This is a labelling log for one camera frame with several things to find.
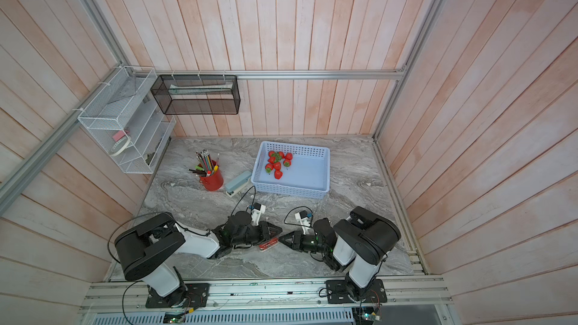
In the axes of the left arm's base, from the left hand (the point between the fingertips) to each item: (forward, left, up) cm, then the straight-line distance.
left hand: (280, 235), depth 83 cm
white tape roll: (+25, +60, +22) cm, 68 cm away
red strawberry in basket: (+32, +6, -1) cm, 33 cm away
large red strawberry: (+30, +2, -2) cm, 30 cm away
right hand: (-1, 0, -1) cm, 2 cm away
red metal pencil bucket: (+23, +30, +1) cm, 38 cm away
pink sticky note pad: (+28, +61, +25) cm, 71 cm away
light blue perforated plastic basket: (+29, -13, -3) cm, 32 cm away
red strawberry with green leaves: (+36, -3, -2) cm, 36 cm away
